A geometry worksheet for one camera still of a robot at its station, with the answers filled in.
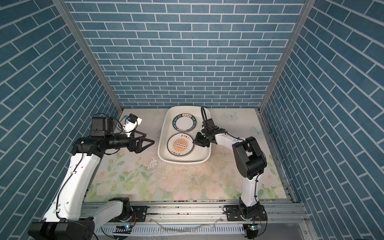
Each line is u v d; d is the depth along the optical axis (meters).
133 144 0.59
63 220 0.36
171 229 0.71
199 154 0.95
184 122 1.11
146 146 0.62
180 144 0.97
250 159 0.52
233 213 0.74
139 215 0.73
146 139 0.64
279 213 0.76
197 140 0.85
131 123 0.59
